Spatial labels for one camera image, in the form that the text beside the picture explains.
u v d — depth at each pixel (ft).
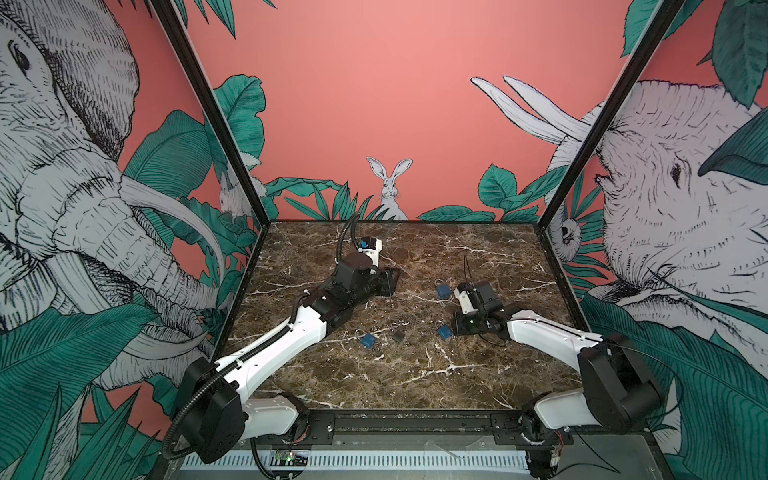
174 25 2.31
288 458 2.30
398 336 2.96
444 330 2.99
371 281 2.07
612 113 2.84
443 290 3.31
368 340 2.91
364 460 2.30
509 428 2.41
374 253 2.30
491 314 2.25
